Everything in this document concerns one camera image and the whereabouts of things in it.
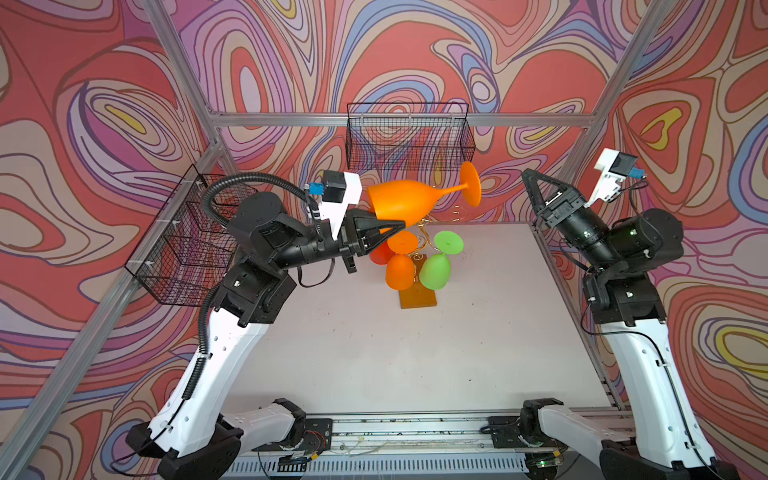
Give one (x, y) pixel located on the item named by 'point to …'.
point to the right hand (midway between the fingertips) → (521, 183)
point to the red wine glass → (382, 254)
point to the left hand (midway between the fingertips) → (401, 225)
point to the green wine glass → (435, 270)
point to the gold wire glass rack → (418, 295)
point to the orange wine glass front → (400, 271)
